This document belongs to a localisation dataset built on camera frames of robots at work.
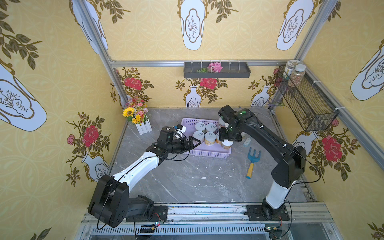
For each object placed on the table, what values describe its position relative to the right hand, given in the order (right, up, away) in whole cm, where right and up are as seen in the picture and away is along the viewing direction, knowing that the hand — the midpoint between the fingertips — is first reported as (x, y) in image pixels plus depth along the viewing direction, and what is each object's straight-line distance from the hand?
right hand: (228, 136), depth 84 cm
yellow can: (-9, -3, +13) cm, 16 cm away
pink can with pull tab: (-16, -1, +13) cm, 21 cm away
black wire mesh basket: (+45, +15, -4) cm, 47 cm away
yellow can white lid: (-2, -4, -4) cm, 6 cm away
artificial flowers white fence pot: (-56, +15, +13) cm, 60 cm away
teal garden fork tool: (+17, -15, +8) cm, 24 cm away
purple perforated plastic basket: (-5, -10, +11) cm, 16 cm away
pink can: (-7, +4, +18) cm, 20 cm away
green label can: (-15, +5, +19) cm, 25 cm away
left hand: (-20, -3, -2) cm, 21 cm away
